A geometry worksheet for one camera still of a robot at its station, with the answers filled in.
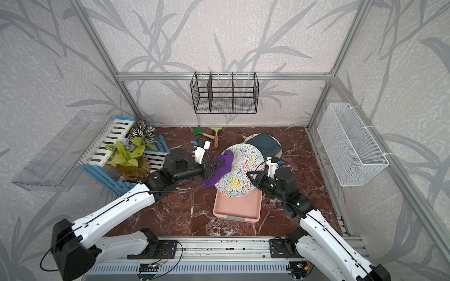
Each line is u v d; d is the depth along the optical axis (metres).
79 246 0.38
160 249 0.72
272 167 0.69
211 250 0.75
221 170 0.68
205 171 0.61
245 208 0.85
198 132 1.19
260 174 0.65
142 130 0.82
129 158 0.75
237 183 0.73
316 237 0.49
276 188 0.61
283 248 0.72
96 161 0.70
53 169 0.64
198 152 0.63
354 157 0.62
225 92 1.05
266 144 1.08
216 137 1.12
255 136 1.15
